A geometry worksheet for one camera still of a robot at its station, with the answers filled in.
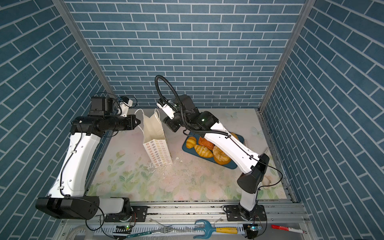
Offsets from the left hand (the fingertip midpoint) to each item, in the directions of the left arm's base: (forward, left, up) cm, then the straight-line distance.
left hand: (140, 120), depth 71 cm
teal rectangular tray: (-9, -48, -31) cm, 58 cm away
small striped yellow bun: (+6, -24, -28) cm, 37 cm away
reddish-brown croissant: (+4, -33, -27) cm, 43 cm away
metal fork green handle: (-41, -12, -31) cm, 53 cm away
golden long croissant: (-2, -32, -28) cm, 42 cm away
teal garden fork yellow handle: (-41, -32, -29) cm, 60 cm away
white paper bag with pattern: (-7, -7, -6) cm, 12 cm away
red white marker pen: (-42, -70, -30) cm, 87 cm away
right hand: (0, -12, +3) cm, 13 cm away
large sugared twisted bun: (-7, -41, -24) cm, 48 cm away
